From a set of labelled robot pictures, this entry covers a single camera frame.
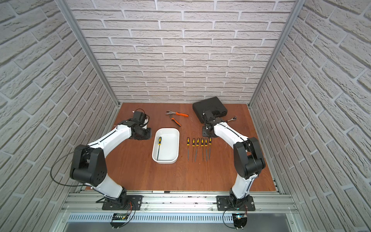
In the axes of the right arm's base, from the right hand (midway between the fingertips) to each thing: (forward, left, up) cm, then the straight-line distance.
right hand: (210, 132), depth 94 cm
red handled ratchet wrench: (+16, -21, -6) cm, 27 cm away
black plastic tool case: (+29, -5, -2) cm, 29 cm away
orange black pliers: (+25, +28, -6) cm, 38 cm away
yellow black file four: (-3, +6, -7) cm, 10 cm away
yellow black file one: (-3, +34, -5) cm, 35 cm away
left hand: (+1, +39, +3) cm, 39 cm away
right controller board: (-48, -8, -8) cm, 49 cm away
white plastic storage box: (-10, +29, -5) cm, 31 cm away
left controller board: (-42, +53, -9) cm, 68 cm away
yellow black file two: (-4, 0, -7) cm, 8 cm away
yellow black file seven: (-5, +15, -6) cm, 17 cm away
